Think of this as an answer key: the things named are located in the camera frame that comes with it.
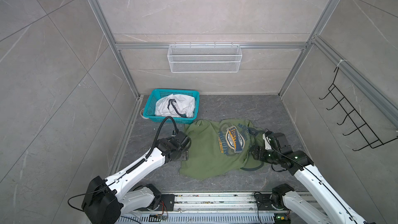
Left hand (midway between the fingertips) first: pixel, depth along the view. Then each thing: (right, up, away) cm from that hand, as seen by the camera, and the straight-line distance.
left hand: (180, 150), depth 81 cm
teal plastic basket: (-24, +20, +22) cm, 38 cm away
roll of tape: (-30, +17, +23) cm, 42 cm away
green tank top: (+22, 0, +10) cm, 24 cm away
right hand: (+40, 0, -1) cm, 40 cm away
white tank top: (-6, +25, +26) cm, 37 cm away
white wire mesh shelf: (+13, +56, +20) cm, 61 cm away
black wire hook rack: (+79, +12, -20) cm, 82 cm away
